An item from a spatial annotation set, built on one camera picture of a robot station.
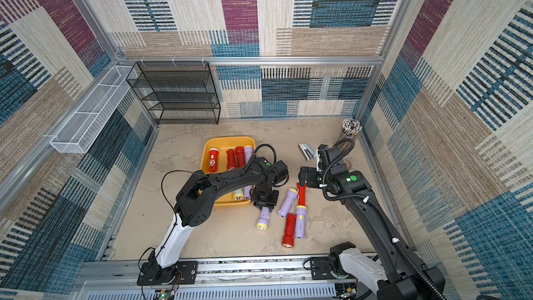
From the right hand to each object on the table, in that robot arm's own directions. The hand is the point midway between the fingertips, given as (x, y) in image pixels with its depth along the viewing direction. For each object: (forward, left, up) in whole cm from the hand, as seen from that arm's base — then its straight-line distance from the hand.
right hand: (313, 180), depth 78 cm
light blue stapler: (+24, -2, -15) cm, 28 cm away
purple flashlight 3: (-10, +5, -14) cm, 18 cm away
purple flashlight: (+22, +27, -13) cm, 37 cm away
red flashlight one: (+22, +31, -13) cm, 40 cm away
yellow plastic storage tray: (+23, +40, -15) cm, 48 cm away
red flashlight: (+1, +3, -14) cm, 14 cm away
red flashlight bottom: (-17, +10, -14) cm, 24 cm away
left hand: (-5, +16, -16) cm, 23 cm away
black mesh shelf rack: (+50, +64, +3) cm, 81 cm away
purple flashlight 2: (-11, +19, -13) cm, 25 cm away
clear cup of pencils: (+24, -19, +2) cm, 31 cm away
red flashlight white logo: (+18, +43, -12) cm, 48 cm away
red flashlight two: (+18, +34, -13) cm, 41 cm away
